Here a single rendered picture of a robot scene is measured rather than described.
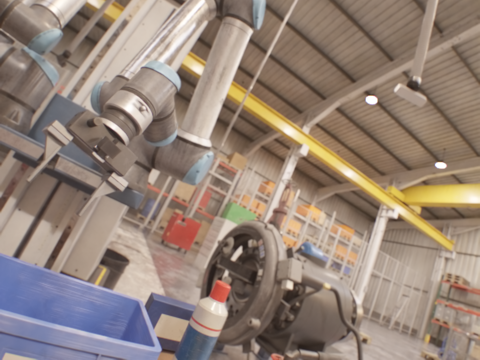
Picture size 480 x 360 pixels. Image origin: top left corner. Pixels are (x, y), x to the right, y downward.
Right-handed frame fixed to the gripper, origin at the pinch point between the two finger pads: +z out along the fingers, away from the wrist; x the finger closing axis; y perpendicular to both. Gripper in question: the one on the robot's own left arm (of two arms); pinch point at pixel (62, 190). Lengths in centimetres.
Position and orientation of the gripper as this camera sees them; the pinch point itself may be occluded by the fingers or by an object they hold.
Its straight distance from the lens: 54.2
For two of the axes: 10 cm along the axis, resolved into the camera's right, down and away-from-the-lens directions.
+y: 8.2, 0.1, -5.8
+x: 4.4, 6.3, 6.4
